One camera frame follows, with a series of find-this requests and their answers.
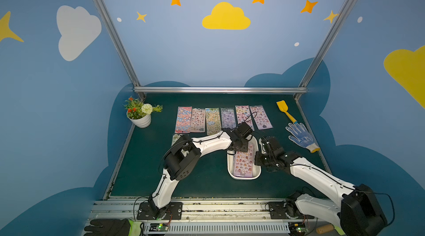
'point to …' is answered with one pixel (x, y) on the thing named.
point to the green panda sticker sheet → (213, 121)
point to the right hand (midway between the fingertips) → (257, 156)
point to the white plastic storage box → (256, 169)
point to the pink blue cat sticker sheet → (184, 119)
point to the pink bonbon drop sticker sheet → (198, 120)
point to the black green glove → (111, 227)
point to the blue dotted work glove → (301, 136)
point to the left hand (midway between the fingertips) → (246, 147)
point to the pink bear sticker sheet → (260, 117)
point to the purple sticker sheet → (228, 118)
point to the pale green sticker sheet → (175, 138)
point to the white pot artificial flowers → (140, 114)
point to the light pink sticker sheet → (243, 162)
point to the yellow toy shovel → (283, 107)
